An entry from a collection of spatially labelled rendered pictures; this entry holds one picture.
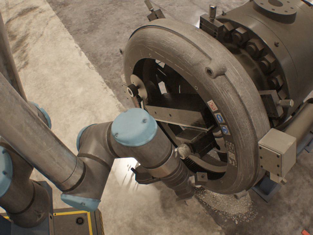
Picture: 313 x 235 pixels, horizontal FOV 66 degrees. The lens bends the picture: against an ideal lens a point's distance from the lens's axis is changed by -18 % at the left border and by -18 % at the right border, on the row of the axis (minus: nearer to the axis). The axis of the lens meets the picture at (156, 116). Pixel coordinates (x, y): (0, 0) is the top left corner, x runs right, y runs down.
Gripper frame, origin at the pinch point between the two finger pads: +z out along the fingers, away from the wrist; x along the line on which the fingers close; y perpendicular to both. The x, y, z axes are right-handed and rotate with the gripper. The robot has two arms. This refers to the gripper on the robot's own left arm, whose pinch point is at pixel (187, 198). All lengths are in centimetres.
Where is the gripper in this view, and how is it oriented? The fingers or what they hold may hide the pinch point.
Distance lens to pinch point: 89.8
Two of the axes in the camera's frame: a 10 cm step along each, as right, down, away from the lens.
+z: 4.8, 6.3, 6.1
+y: 8.8, -3.5, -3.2
